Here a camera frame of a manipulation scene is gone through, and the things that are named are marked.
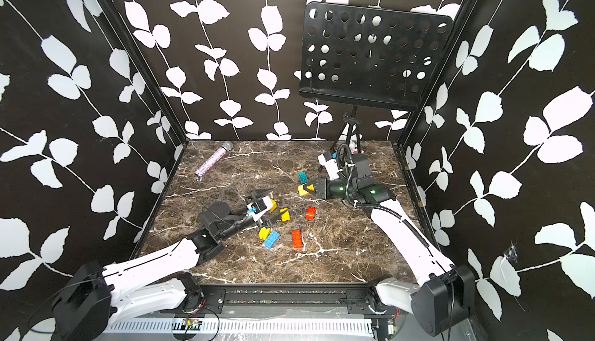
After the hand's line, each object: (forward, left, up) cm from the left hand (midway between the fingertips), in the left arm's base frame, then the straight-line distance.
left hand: (280, 195), depth 71 cm
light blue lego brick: (-5, +4, -23) cm, 24 cm away
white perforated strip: (-31, +12, -25) cm, 42 cm away
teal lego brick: (+23, -8, -23) cm, 34 cm away
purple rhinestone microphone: (+35, +35, -23) cm, 55 cm away
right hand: (+3, -8, +1) cm, 9 cm away
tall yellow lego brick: (+1, -7, 0) cm, 7 cm away
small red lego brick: (+6, -10, -25) cm, 27 cm away
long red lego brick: (-5, -5, -24) cm, 25 cm away
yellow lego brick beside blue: (-3, +8, -22) cm, 24 cm away
